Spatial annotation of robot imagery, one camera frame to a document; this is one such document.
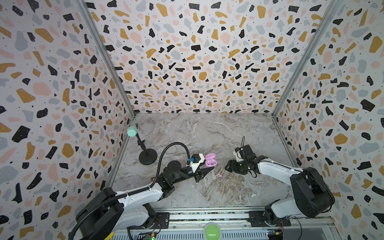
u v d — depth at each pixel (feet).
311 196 1.45
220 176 2.93
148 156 3.01
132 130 2.21
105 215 1.32
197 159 1.99
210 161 2.34
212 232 2.30
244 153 2.42
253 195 2.68
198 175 2.13
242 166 2.53
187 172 2.09
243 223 2.41
